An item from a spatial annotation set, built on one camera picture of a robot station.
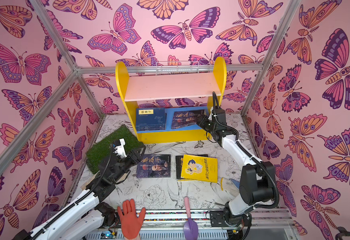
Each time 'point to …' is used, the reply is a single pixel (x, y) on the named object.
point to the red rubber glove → (130, 222)
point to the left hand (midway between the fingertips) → (144, 146)
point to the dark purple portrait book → (184, 118)
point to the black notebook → (179, 163)
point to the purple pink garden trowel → (190, 227)
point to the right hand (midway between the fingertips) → (198, 116)
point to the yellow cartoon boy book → (199, 168)
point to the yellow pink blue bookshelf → (166, 108)
